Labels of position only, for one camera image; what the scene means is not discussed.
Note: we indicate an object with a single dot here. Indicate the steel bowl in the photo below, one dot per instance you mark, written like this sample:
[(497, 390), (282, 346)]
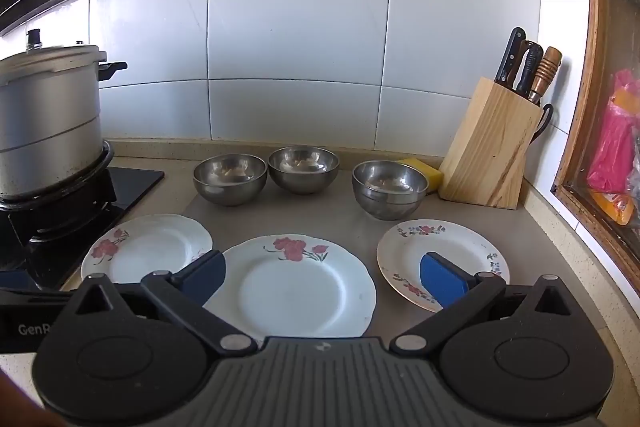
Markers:
[(390, 192), (230, 179), (304, 172)]

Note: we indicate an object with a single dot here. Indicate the large white plate red flower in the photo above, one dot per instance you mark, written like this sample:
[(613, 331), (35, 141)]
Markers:
[(292, 292)]

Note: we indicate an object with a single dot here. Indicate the yellow sponge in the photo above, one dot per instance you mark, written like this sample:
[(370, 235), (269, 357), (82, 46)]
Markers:
[(426, 169)]

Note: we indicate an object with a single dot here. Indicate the pink plastic bag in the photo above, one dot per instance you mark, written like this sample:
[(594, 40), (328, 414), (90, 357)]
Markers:
[(612, 142)]

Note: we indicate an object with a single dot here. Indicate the silver pressure cooker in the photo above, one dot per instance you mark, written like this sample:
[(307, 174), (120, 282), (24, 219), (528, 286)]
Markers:
[(45, 122)]

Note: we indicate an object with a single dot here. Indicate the wooden window frame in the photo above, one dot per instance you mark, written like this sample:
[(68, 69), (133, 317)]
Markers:
[(598, 7)]

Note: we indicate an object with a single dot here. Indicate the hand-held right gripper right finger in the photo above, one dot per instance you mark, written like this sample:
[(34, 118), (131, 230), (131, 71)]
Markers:
[(442, 279)]

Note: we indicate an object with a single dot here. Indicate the white plate small flowers rim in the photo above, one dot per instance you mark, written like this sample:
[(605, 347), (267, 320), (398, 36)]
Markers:
[(450, 239)]

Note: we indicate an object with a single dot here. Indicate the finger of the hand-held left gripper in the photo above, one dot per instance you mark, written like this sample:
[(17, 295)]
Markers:
[(20, 312)]

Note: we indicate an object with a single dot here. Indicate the wooden knife block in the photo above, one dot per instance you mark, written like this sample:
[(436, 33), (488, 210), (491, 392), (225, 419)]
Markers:
[(487, 147)]

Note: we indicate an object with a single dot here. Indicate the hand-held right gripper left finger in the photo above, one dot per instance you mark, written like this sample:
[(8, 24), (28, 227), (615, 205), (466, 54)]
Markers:
[(202, 274)]

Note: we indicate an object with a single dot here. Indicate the orange packet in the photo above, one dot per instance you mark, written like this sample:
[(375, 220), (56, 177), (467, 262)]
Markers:
[(615, 207)]

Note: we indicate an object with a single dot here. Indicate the black glass gas stove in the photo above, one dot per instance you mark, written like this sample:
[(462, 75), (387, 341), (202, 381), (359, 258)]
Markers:
[(137, 184)]

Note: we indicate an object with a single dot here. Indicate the black stove pot support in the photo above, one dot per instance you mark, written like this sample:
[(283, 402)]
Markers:
[(92, 202)]

